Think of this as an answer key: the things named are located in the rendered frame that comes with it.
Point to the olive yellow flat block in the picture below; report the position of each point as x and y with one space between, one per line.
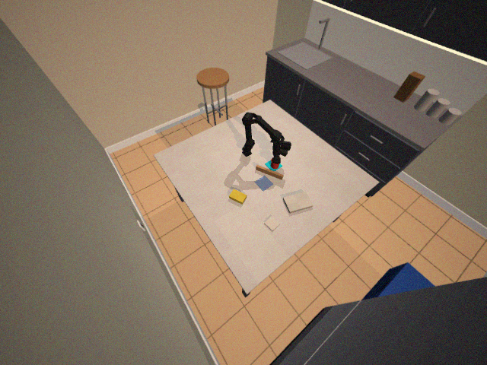
238 196

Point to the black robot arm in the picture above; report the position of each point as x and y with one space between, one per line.
275 135

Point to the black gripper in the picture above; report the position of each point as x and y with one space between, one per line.
276 158

